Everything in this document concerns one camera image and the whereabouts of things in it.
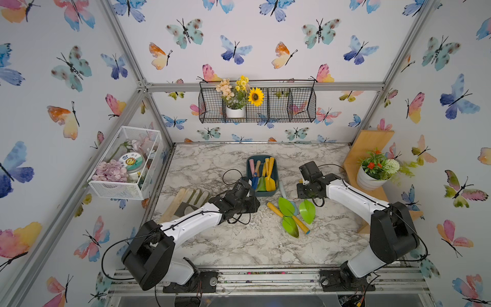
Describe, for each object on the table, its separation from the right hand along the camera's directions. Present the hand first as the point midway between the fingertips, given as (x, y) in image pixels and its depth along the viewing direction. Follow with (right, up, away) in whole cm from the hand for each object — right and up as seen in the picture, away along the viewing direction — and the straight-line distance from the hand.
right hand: (304, 189), depth 90 cm
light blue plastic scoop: (-8, -4, +6) cm, 11 cm away
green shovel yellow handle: (-8, -14, -3) cm, 17 cm away
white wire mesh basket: (-68, +21, -12) cm, 72 cm away
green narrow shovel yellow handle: (0, -8, -4) cm, 9 cm away
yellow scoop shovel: (-16, +4, +11) cm, 20 cm away
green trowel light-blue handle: (-8, -9, +3) cm, 13 cm away
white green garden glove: (-52, -5, +5) cm, 53 cm away
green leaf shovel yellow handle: (-20, +3, +8) cm, 22 cm away
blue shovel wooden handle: (-23, +6, +11) cm, 26 cm away
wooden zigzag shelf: (+29, +23, 0) cm, 37 cm away
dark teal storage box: (-18, -3, +8) cm, 20 cm away
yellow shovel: (-14, +13, +14) cm, 24 cm away
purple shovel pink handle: (-25, +10, +14) cm, 30 cm away
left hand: (-21, -5, -6) cm, 22 cm away
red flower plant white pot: (+27, +10, -9) cm, 31 cm away
